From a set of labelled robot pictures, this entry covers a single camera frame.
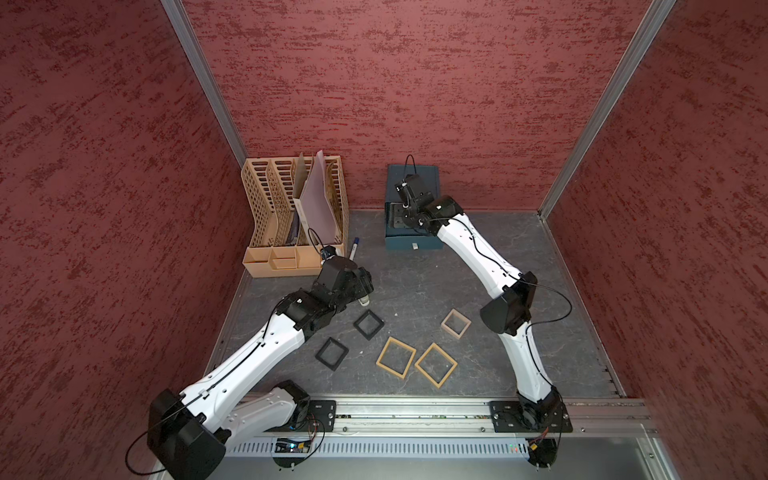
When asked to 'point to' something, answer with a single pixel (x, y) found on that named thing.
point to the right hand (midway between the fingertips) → (402, 219)
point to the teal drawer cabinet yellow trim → (398, 234)
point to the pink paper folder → (318, 203)
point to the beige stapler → (365, 300)
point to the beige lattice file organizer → (278, 243)
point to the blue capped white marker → (354, 249)
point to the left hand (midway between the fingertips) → (360, 285)
